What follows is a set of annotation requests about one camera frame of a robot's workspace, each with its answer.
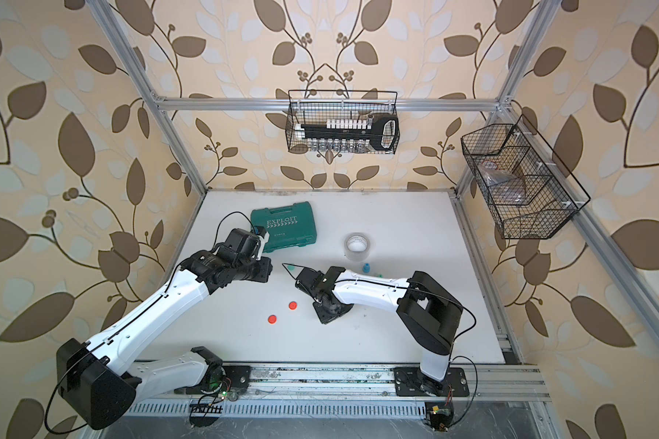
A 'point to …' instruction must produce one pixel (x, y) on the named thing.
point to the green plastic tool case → (288, 225)
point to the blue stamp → (366, 268)
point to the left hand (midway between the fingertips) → (265, 263)
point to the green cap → (291, 267)
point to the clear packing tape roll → (357, 246)
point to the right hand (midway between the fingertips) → (331, 313)
